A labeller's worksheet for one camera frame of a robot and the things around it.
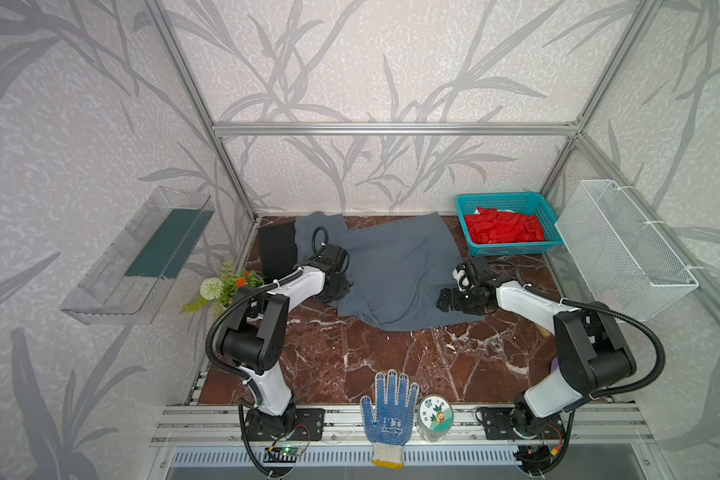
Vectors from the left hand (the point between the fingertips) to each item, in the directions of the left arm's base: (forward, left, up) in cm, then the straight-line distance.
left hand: (344, 283), depth 96 cm
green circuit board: (-45, +10, -3) cm, 46 cm away
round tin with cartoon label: (-38, -25, +6) cm, 46 cm away
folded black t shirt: (+15, +25, -3) cm, 30 cm away
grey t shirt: (+9, -18, -5) cm, 21 cm away
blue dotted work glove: (-39, -14, -2) cm, 42 cm away
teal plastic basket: (+35, -72, +3) cm, 80 cm away
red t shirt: (+24, -52, +2) cm, 57 cm away
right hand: (-4, -34, 0) cm, 34 cm away
